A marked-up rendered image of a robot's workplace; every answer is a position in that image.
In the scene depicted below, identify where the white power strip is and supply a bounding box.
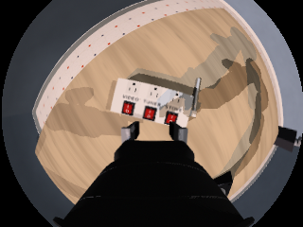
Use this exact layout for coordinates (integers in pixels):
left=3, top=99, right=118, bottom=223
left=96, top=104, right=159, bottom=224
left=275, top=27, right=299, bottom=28
left=111, top=78, right=200, bottom=128

